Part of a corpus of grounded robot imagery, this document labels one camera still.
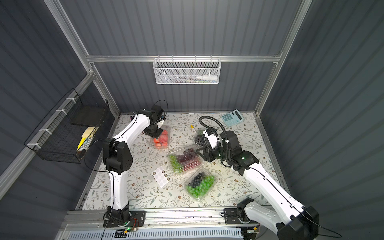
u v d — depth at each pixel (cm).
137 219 72
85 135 73
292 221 38
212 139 64
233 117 115
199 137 97
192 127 112
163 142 99
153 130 81
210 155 63
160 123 89
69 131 74
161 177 87
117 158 55
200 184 80
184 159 89
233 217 72
